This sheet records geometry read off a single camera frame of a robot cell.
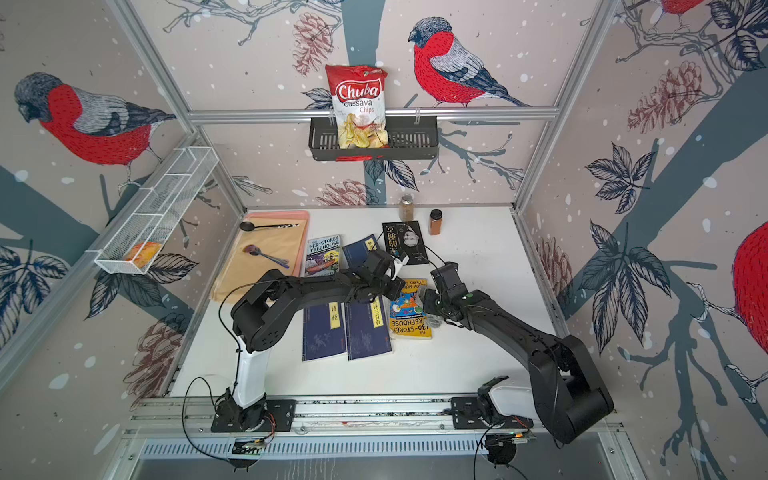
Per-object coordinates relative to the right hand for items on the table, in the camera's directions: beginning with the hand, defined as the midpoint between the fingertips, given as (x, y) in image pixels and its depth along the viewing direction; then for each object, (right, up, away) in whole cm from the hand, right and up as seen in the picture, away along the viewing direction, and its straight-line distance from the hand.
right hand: (427, 298), depth 89 cm
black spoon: (-67, +22, +25) cm, 75 cm away
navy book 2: (-18, -9, -1) cm, 20 cm away
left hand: (-5, +5, +5) cm, 8 cm away
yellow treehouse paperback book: (-6, -5, +1) cm, 8 cm away
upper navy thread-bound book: (-24, +13, +18) cm, 33 cm away
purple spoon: (-61, +13, +18) cm, 65 cm away
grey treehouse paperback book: (-35, +12, +15) cm, 40 cm away
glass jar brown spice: (-5, +29, +22) cm, 37 cm away
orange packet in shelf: (-67, +16, -23) cm, 72 cm away
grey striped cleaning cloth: (+1, -5, -8) cm, 9 cm away
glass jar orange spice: (+5, +23, +18) cm, 30 cm away
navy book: (-31, -9, -3) cm, 33 cm away
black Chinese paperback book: (-6, +17, +21) cm, 28 cm away
